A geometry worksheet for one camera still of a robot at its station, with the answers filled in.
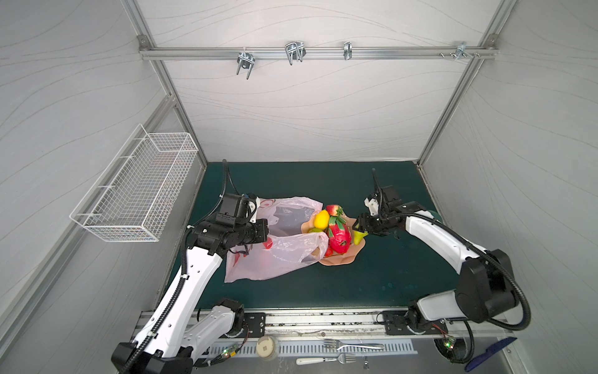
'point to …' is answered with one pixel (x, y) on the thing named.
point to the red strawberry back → (334, 209)
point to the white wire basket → (133, 198)
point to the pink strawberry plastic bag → (286, 248)
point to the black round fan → (454, 350)
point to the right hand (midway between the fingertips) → (363, 222)
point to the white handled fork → (342, 358)
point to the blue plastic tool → (489, 351)
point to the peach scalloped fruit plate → (342, 259)
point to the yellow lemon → (321, 220)
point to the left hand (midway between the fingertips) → (271, 226)
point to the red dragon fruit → (339, 234)
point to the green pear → (358, 236)
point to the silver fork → (330, 342)
